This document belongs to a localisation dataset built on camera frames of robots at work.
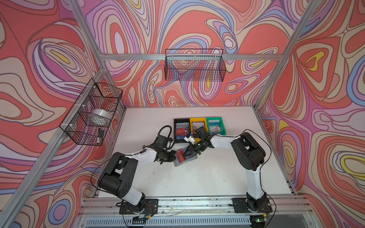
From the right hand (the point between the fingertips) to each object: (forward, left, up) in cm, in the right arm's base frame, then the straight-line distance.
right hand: (185, 158), depth 89 cm
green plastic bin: (+25, -24, +1) cm, 35 cm away
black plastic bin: (+27, +2, +3) cm, 27 cm away
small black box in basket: (+4, +44, +24) cm, 50 cm away
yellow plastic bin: (+25, -9, +5) cm, 27 cm away
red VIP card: (+2, +3, 0) cm, 4 cm away
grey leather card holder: (-1, -3, +1) cm, 3 cm away
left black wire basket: (+9, +51, +28) cm, 59 cm away
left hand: (+1, +5, -1) cm, 5 cm away
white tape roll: (+9, +42, +32) cm, 54 cm away
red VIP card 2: (+20, +2, +1) cm, 20 cm away
